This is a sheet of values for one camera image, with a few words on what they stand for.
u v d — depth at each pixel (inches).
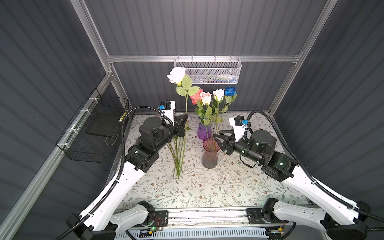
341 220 15.5
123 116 31.8
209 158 37.1
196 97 27.6
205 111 27.4
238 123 20.2
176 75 22.8
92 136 28.4
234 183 33.4
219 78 36.8
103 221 14.7
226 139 21.2
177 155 38.6
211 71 48.8
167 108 20.1
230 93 28.0
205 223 28.7
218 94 27.4
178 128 21.3
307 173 17.3
